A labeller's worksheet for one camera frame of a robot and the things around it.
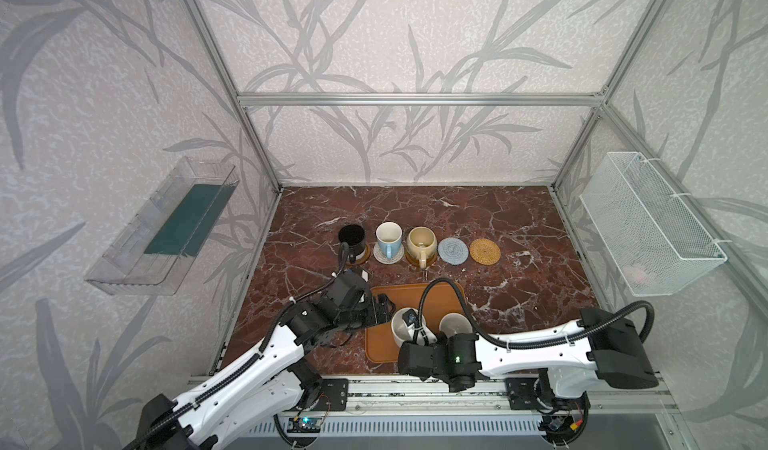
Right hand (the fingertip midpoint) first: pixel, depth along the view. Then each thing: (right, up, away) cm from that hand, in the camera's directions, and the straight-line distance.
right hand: (416, 340), depth 77 cm
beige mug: (+3, +23, +21) cm, 31 cm away
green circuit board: (-27, -18, -6) cm, 33 cm away
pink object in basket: (+54, +19, -5) cm, 57 cm away
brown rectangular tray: (+5, +14, -10) cm, 18 cm away
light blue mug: (-8, +26, +19) cm, 33 cm away
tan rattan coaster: (+25, +20, +24) cm, 40 cm away
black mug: (-19, +26, +18) cm, 37 cm away
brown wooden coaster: (-17, +18, +21) cm, 32 cm away
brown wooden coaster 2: (+4, +19, +15) cm, 24 cm away
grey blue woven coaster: (+14, +20, +25) cm, 35 cm away
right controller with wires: (+37, -20, -4) cm, 42 cm away
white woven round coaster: (-9, +17, +21) cm, 29 cm away
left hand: (-7, +10, -1) cm, 12 cm away
